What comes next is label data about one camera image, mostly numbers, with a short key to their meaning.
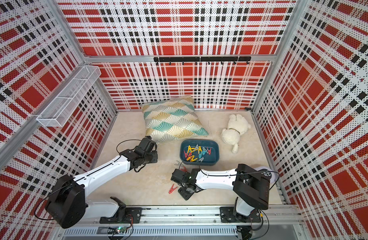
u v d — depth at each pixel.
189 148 0.96
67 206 0.41
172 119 0.95
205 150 0.96
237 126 1.01
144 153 0.66
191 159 0.93
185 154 0.96
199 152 0.96
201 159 0.93
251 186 0.44
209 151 0.96
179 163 0.92
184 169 0.90
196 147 0.96
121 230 0.69
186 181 0.62
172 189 0.82
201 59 0.88
